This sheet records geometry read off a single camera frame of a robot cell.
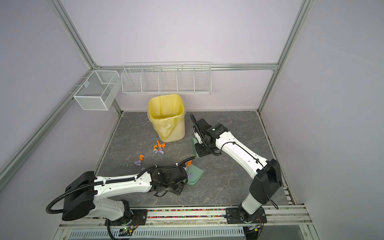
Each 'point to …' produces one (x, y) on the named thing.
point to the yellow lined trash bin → (167, 112)
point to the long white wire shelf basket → (190, 78)
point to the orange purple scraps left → (138, 163)
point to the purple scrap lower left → (143, 168)
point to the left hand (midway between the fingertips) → (180, 188)
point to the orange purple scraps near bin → (159, 148)
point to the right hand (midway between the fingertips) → (202, 152)
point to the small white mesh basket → (99, 90)
